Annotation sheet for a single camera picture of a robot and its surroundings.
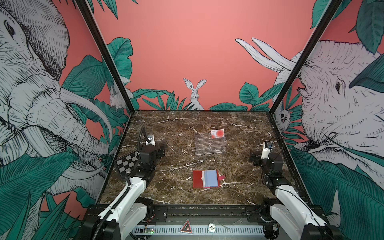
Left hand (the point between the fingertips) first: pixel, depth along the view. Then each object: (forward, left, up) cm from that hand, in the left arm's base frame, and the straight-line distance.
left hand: (152, 141), depth 83 cm
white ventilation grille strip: (-41, -25, -16) cm, 51 cm away
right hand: (-5, -61, -4) cm, 61 cm away
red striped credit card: (+10, -39, -7) cm, 41 cm away
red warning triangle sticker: (-39, -19, -15) cm, 46 cm away
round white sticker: (-40, -31, -15) cm, 53 cm away
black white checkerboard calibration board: (-8, +17, -12) cm, 22 cm away
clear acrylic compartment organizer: (+7, -31, -16) cm, 36 cm away
